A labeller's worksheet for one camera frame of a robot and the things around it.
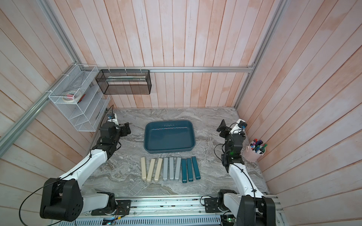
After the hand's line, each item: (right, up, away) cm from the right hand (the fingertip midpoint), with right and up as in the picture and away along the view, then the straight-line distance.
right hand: (229, 121), depth 80 cm
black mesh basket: (-70, +30, +24) cm, 80 cm away
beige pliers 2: (-42, -30, +4) cm, 51 cm away
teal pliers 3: (-19, -29, +6) cm, 35 cm away
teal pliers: (-26, -31, +5) cm, 41 cm away
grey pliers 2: (-33, -29, +4) cm, 44 cm away
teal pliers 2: (-22, -30, +6) cm, 38 cm away
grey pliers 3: (-29, -27, +6) cm, 41 cm away
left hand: (-64, -3, +7) cm, 65 cm away
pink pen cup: (+17, -18, +4) cm, 25 cm away
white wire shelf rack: (-83, +4, -2) cm, 83 cm away
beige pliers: (-51, -29, +5) cm, 59 cm away
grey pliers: (-37, -28, +6) cm, 47 cm away
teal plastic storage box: (-36, -12, +27) cm, 47 cm away
